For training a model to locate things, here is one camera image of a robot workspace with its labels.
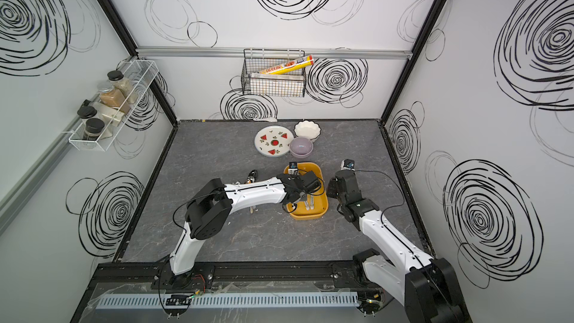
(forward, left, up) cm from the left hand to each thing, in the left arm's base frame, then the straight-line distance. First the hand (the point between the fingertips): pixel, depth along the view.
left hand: (299, 192), depth 91 cm
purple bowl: (+23, -1, +1) cm, 23 cm away
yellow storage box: (-12, +1, +12) cm, 17 cm away
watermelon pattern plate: (+29, +13, -2) cm, 32 cm away
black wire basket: (+30, +6, +32) cm, 44 cm away
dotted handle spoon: (-4, -5, -1) cm, 6 cm away
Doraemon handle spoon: (-4, -3, -1) cm, 5 cm away
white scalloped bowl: (+37, -4, -1) cm, 37 cm away
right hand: (+1, -14, +8) cm, 16 cm away
